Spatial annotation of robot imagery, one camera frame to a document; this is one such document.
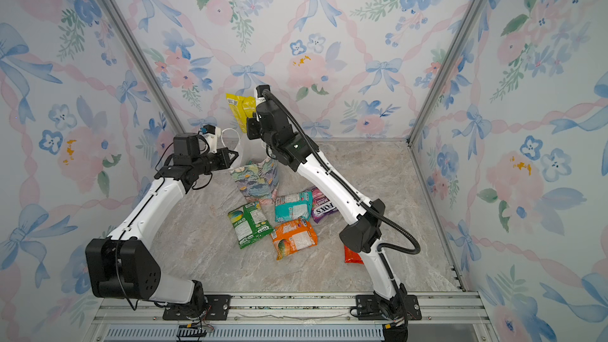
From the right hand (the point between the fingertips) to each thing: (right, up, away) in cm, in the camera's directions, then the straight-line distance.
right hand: (253, 111), depth 72 cm
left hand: (-7, -11, +10) cm, 17 cm away
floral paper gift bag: (-1, -18, +8) cm, 20 cm away
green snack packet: (-5, -39, +18) cm, 43 cm away
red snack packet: (+32, -49, +11) cm, 59 cm away
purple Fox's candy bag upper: (+22, -32, +23) cm, 45 cm away
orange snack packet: (+11, -42, +14) cm, 46 cm away
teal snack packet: (+11, -33, +20) cm, 40 cm away
